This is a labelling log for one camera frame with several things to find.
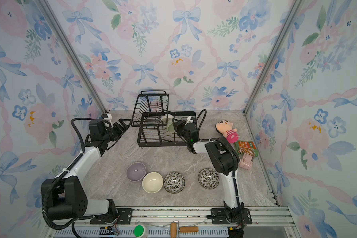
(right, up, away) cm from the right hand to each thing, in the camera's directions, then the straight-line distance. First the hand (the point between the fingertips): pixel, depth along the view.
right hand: (171, 118), depth 93 cm
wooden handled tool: (+6, -54, -23) cm, 59 cm away
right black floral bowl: (+22, -35, -7) cm, 42 cm away
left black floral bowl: (+2, -37, -9) cm, 39 cm away
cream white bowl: (-10, -37, -9) cm, 40 cm away
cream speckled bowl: (-3, 0, -9) cm, 10 cm away
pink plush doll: (+36, -6, +8) cm, 38 cm away
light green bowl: (-1, -6, +2) cm, 7 cm away
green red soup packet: (+52, -19, +6) cm, 55 cm away
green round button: (-12, -50, -29) cm, 59 cm away
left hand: (-23, -4, -8) cm, 25 cm away
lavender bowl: (-21, -32, -5) cm, 39 cm away
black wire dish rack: (-16, +4, +15) cm, 22 cm away
